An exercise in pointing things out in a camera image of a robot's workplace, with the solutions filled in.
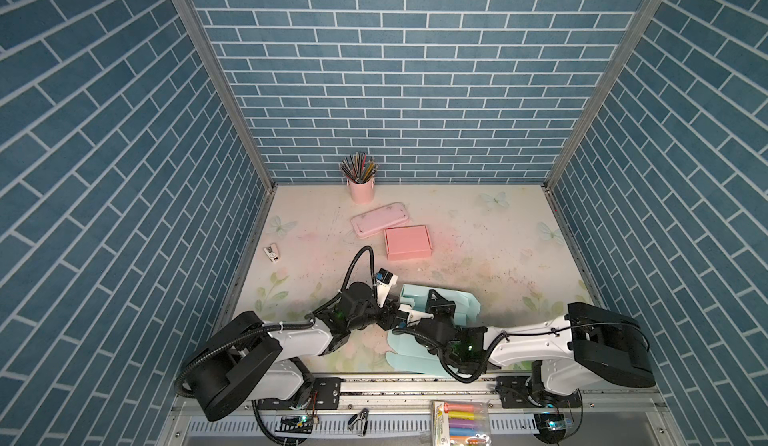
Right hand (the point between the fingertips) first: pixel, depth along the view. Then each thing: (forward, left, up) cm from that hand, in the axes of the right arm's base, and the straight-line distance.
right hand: (432, 288), depth 82 cm
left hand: (-4, +7, -4) cm, 9 cm away
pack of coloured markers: (-29, -8, -10) cm, 31 cm away
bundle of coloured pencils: (+45, +28, +3) cm, 53 cm away
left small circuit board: (-32, +31, -11) cm, 46 cm away
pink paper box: (+19, +9, -6) cm, 22 cm away
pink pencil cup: (+38, +26, -3) cm, 47 cm away
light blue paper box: (-15, +6, -10) cm, 19 cm away
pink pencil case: (+30, +21, -8) cm, 37 cm away
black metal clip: (-30, +15, -10) cm, 35 cm away
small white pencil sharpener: (+13, +53, -7) cm, 55 cm away
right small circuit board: (-28, -29, -12) cm, 42 cm away
